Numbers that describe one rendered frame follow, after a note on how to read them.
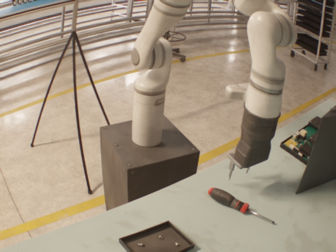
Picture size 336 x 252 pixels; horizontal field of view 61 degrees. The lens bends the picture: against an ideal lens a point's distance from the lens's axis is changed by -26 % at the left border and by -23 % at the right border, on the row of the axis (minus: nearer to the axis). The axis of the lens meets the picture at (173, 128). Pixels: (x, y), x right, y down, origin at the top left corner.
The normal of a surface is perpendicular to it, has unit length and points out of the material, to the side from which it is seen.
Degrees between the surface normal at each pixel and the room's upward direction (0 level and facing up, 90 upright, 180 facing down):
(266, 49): 106
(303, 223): 0
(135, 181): 90
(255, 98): 84
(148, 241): 0
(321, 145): 90
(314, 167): 90
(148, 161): 0
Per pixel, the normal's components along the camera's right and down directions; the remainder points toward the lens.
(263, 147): 0.49, 0.45
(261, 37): -0.69, 0.51
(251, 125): -0.66, 0.34
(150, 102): 0.09, 0.53
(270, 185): 0.09, -0.85
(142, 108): -0.32, 0.48
